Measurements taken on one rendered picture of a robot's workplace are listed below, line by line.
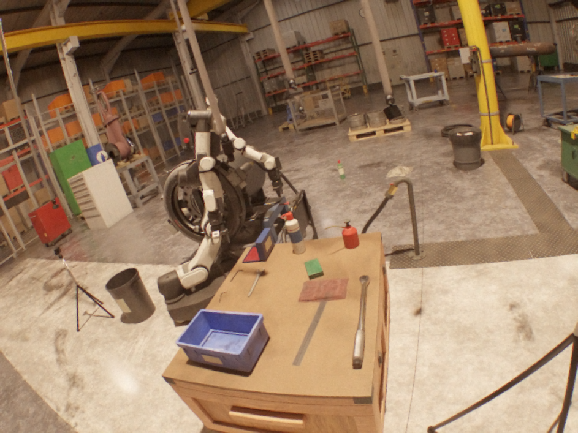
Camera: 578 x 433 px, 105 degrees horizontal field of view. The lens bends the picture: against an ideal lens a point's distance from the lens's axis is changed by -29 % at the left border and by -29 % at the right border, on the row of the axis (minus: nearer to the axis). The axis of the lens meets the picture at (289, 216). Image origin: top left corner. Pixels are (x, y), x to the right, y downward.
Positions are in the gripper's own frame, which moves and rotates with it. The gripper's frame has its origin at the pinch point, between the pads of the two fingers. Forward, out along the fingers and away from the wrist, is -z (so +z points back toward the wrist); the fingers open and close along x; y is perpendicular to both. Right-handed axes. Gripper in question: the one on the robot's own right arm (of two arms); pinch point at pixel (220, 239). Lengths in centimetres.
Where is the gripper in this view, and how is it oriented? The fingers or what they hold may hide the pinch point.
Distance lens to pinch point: 203.4
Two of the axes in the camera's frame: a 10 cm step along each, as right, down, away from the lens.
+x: 9.8, -1.9, 0.5
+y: -1.0, -2.6, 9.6
